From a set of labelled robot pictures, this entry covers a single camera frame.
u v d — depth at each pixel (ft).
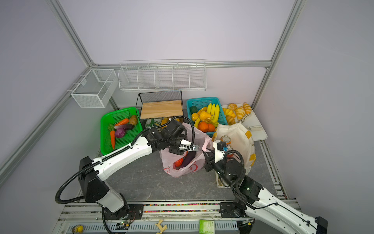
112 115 3.55
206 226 2.23
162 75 3.17
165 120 3.41
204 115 3.34
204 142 2.03
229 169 1.67
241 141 2.72
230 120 3.54
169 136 1.87
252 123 3.68
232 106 3.88
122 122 3.57
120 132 3.26
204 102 3.80
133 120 3.54
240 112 3.68
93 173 1.38
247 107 3.84
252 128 3.43
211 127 3.29
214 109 3.55
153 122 3.44
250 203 1.74
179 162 2.79
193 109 3.71
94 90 3.22
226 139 2.92
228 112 3.76
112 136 3.31
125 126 3.46
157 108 3.36
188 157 2.90
